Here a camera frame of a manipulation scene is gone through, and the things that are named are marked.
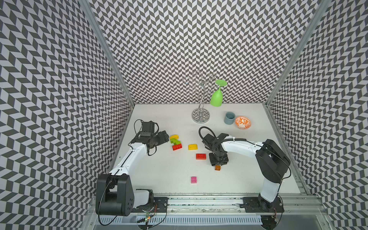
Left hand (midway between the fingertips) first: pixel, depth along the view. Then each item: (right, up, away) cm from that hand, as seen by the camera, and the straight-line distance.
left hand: (163, 138), depth 87 cm
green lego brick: (+6, -3, +7) cm, 10 cm away
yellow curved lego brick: (+18, -6, +6) cm, 20 cm away
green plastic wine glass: (+34, +25, +5) cm, 42 cm away
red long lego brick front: (+23, -11, +2) cm, 26 cm away
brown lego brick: (+33, -16, -5) cm, 37 cm away
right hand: (+33, -16, -2) cm, 37 cm away
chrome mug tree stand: (+25, +14, +25) cm, 38 cm away
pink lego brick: (+19, -22, -7) cm, 30 cm away
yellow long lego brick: (+6, 0, +9) cm, 11 cm away
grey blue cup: (+46, +13, +17) cm, 51 cm away
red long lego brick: (+8, -6, +6) cm, 11 cm away
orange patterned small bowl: (+55, +9, +18) cm, 59 cm away
